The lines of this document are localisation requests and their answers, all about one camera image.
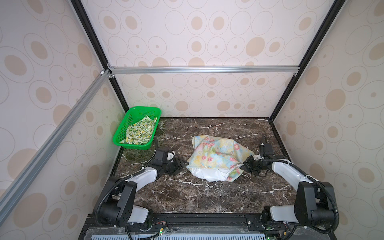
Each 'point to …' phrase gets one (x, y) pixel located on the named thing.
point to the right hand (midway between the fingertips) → (240, 165)
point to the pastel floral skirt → (216, 158)
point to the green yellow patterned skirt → (140, 132)
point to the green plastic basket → (133, 115)
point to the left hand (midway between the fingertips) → (189, 163)
